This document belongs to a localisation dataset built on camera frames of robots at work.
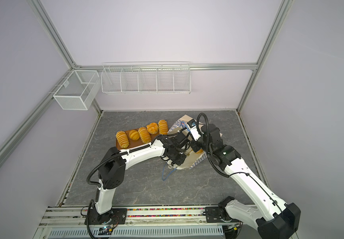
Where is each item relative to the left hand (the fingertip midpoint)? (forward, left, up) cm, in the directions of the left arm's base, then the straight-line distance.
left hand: (181, 162), depth 85 cm
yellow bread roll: (+24, +31, -4) cm, 39 cm away
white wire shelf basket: (+52, +19, +23) cm, 60 cm away
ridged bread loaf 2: (+21, +38, -3) cm, 43 cm away
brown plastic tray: (+19, +31, -5) cm, 37 cm away
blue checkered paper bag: (+4, -8, -4) cm, 10 cm away
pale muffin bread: (+28, +18, -3) cm, 34 cm away
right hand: (+6, -6, +19) cm, 21 cm away
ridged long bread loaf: (+31, +11, -4) cm, 33 cm away
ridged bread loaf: (+24, +23, -4) cm, 33 cm away
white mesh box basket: (+45, +65, +19) cm, 81 cm away
